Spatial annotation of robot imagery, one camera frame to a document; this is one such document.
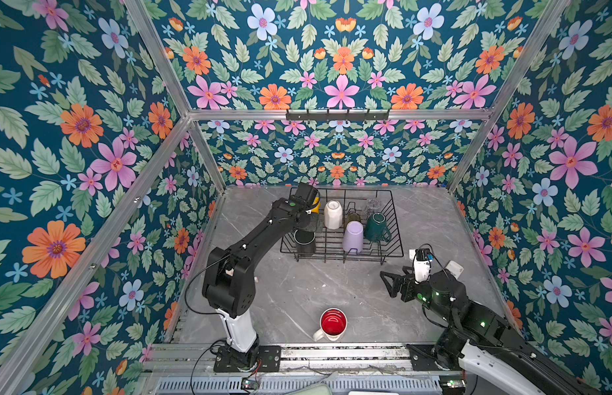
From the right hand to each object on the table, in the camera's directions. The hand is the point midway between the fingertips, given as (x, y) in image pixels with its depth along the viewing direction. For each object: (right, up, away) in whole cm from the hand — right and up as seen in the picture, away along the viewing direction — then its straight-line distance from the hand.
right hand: (390, 271), depth 72 cm
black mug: (-27, +7, +14) cm, 31 cm away
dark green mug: (0, +11, +21) cm, 24 cm away
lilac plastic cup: (-9, +8, +16) cm, 20 cm away
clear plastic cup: (+1, +20, +31) cm, 37 cm away
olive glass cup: (-7, +16, +35) cm, 39 cm away
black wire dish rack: (-18, +5, +28) cm, 34 cm away
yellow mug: (-23, +19, +24) cm, 38 cm away
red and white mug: (-17, -16, +2) cm, 24 cm away
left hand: (-24, +16, +15) cm, 33 cm away
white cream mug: (-16, +16, +23) cm, 33 cm away
